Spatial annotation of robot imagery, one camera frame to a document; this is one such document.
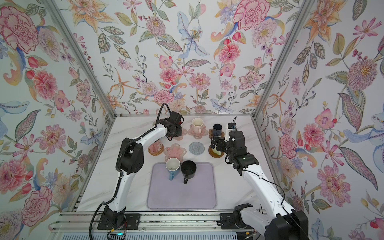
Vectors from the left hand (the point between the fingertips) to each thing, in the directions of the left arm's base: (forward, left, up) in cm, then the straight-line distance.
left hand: (179, 132), depth 103 cm
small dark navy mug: (+1, -26, +1) cm, 26 cm away
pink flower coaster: (+4, -18, -6) cm, 19 cm away
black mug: (-27, -6, +1) cm, 28 cm away
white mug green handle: (-25, -19, +17) cm, 36 cm away
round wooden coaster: (-15, -23, -5) cm, 27 cm away
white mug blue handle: (-23, +4, -3) cm, 24 cm away
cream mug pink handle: (+6, -12, +2) cm, 14 cm away
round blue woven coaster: (-9, -11, -6) cm, 16 cm away
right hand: (-16, -23, +15) cm, 32 cm away
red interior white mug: (-4, -2, +17) cm, 18 cm away
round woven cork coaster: (-13, +15, -5) cm, 21 cm away
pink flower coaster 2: (-11, +4, -7) cm, 13 cm away
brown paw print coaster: (+4, -22, -6) cm, 23 cm away
